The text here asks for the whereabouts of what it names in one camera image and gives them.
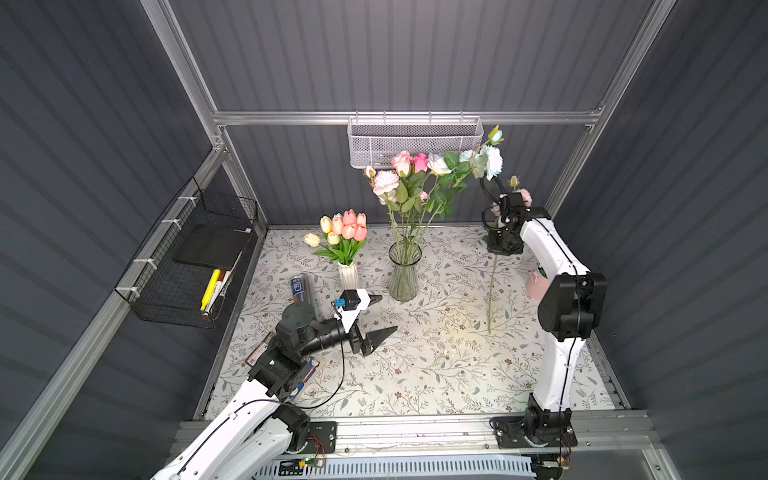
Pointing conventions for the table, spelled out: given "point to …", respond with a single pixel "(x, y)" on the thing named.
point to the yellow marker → (215, 277)
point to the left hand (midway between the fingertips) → (389, 317)
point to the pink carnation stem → (423, 197)
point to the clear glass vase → (404, 256)
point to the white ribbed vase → (348, 276)
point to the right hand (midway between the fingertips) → (501, 248)
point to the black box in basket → (214, 245)
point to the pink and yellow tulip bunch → (343, 235)
